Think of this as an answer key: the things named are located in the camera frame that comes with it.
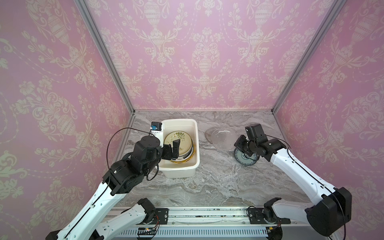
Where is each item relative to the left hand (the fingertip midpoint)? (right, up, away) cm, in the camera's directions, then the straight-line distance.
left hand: (171, 141), depth 63 cm
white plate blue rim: (+3, -13, +26) cm, 30 cm away
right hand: (+31, -3, +18) cm, 36 cm away
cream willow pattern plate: (+4, -5, +31) cm, 32 cm away
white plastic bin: (+6, -15, +9) cm, 19 cm away
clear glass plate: (+30, -4, +47) cm, 56 cm away
